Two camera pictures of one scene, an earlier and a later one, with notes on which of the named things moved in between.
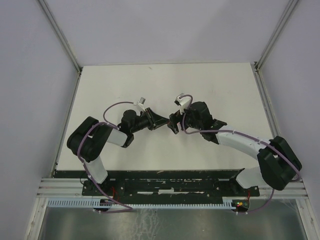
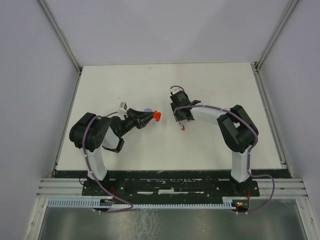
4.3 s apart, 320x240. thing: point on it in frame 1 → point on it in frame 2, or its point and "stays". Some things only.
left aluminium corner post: [63, 40] stays
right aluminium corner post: [258, 77] stays
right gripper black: [174, 118] → [178, 117]
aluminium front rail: [72, 188] stays
